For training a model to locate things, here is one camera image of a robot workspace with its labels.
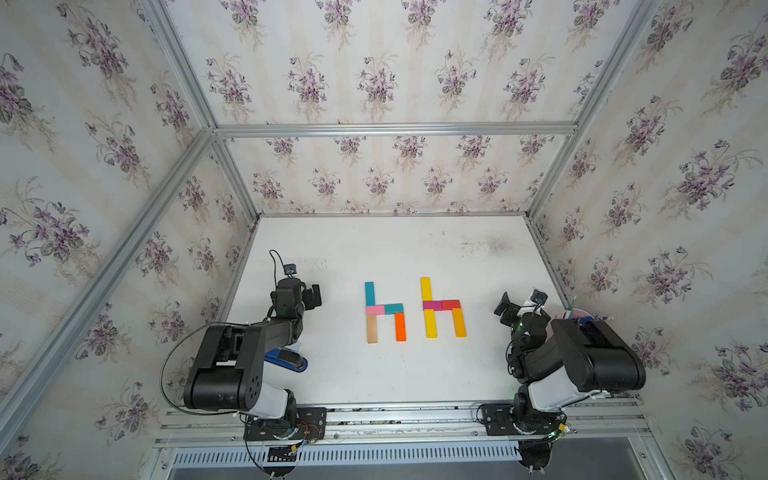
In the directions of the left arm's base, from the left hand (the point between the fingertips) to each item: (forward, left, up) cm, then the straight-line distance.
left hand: (300, 288), depth 94 cm
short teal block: (-5, -29, -4) cm, 30 cm away
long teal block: (0, -22, -4) cm, 23 cm away
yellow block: (+2, -41, -3) cm, 41 cm away
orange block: (-11, -32, -4) cm, 34 cm away
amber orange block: (-10, -50, -3) cm, 51 cm away
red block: (-4, -48, -3) cm, 49 cm away
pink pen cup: (-12, -81, +7) cm, 82 cm away
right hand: (-6, -71, +3) cm, 71 cm away
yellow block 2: (-11, -41, -4) cm, 43 cm away
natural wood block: (-12, -23, -4) cm, 26 cm away
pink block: (-6, -24, -3) cm, 25 cm away
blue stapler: (-22, -1, -1) cm, 22 cm away
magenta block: (-5, -43, -3) cm, 43 cm away
